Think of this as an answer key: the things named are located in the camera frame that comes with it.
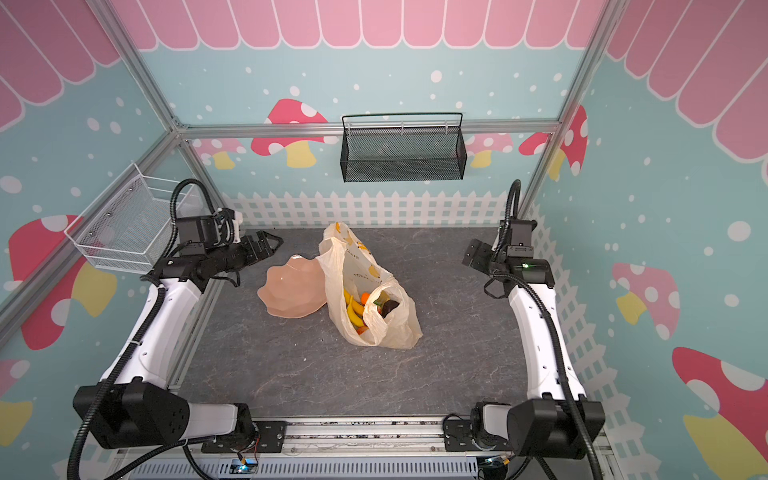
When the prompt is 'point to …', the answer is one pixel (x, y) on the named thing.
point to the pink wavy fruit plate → (296, 288)
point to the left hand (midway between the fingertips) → (270, 250)
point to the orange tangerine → (364, 297)
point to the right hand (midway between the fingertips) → (480, 255)
